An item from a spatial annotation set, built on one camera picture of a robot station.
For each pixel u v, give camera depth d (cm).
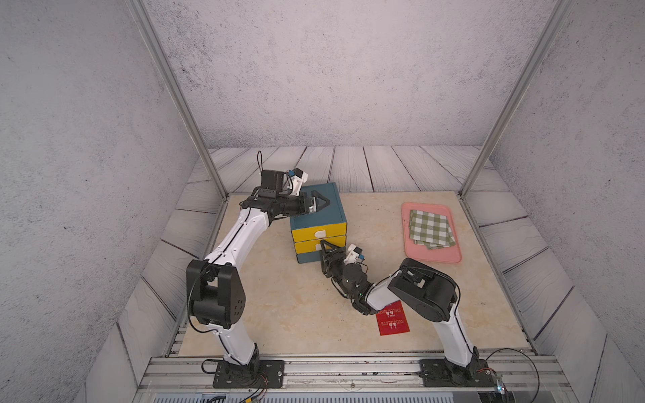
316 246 88
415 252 102
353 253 87
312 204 74
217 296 46
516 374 74
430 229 106
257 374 72
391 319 84
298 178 78
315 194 74
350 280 71
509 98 89
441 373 73
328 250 83
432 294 53
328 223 82
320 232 83
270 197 68
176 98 87
